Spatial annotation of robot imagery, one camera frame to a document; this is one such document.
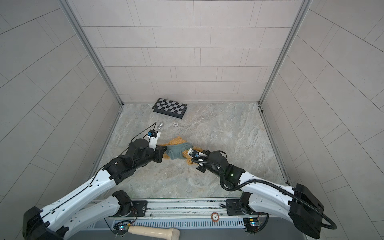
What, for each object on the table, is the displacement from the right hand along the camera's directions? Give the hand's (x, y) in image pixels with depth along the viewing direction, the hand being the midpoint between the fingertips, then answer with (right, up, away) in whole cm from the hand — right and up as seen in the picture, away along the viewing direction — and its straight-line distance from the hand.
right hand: (192, 155), depth 75 cm
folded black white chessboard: (-18, +25, +34) cm, 46 cm away
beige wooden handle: (-8, -29, -13) cm, 33 cm away
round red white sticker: (+11, -27, -5) cm, 30 cm away
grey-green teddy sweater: (-8, +3, -4) cm, 9 cm away
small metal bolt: (-23, +14, +27) cm, 38 cm away
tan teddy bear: (-7, +7, +1) cm, 10 cm away
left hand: (-11, +4, 0) cm, 12 cm away
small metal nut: (-13, +14, +29) cm, 34 cm away
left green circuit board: (-31, -30, -10) cm, 44 cm away
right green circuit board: (+28, -30, -7) cm, 41 cm away
